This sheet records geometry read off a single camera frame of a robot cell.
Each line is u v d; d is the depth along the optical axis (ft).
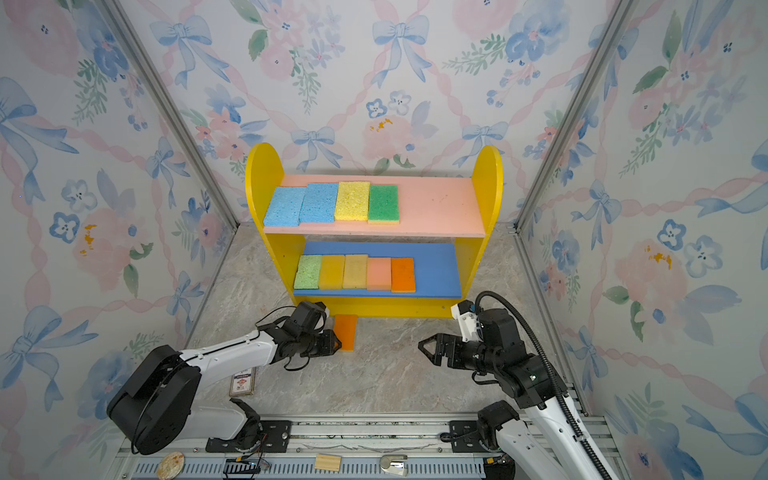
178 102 2.86
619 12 2.26
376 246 3.14
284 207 2.19
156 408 1.38
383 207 2.17
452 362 1.98
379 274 2.81
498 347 1.72
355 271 2.88
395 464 2.26
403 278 2.82
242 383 2.63
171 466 2.30
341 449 2.40
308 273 2.82
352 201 2.23
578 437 1.41
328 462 2.31
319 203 2.21
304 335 2.26
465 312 2.11
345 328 3.00
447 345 2.02
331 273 2.82
